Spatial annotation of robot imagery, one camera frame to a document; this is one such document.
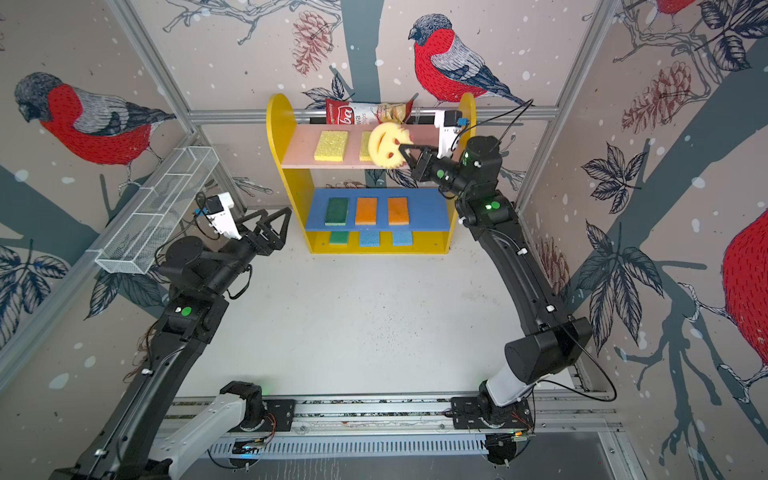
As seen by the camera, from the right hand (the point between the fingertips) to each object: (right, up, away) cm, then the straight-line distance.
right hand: (392, 152), depth 64 cm
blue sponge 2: (+4, -20, +45) cm, 49 cm away
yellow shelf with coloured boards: (+14, -11, +38) cm, 42 cm away
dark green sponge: (-19, -11, +35) cm, 41 cm away
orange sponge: (+2, -10, +37) cm, 38 cm away
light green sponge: (-19, -20, +43) cm, 51 cm away
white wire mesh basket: (-63, -11, +14) cm, 65 cm away
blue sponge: (-9, -20, +44) cm, 49 cm away
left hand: (-24, -13, -3) cm, 28 cm away
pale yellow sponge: (-9, -11, +35) cm, 37 cm away
